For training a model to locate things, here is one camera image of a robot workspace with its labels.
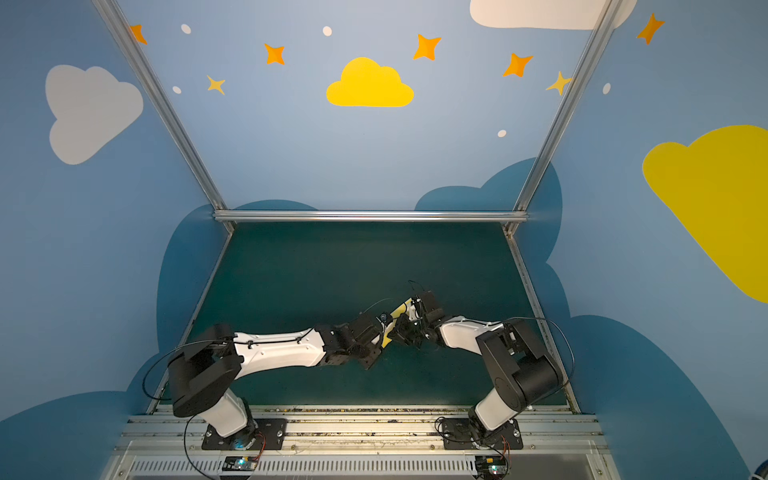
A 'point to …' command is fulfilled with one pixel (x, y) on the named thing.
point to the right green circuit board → (490, 465)
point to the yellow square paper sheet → (391, 324)
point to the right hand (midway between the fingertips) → (387, 331)
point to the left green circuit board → (239, 463)
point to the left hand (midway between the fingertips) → (380, 348)
